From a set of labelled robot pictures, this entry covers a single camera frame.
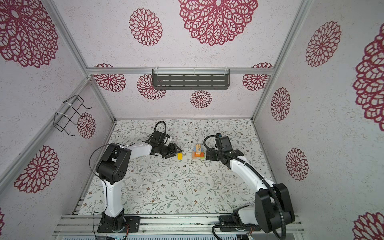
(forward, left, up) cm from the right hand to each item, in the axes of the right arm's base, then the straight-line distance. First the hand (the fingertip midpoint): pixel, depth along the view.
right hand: (212, 150), depth 87 cm
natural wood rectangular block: (+3, +11, -11) cm, 16 cm away
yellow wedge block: (+2, +20, -11) cm, 23 cm away
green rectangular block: (+3, +5, -12) cm, 14 cm away
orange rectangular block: (+2, +6, -8) cm, 10 cm away
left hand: (+4, +21, -10) cm, 24 cm away
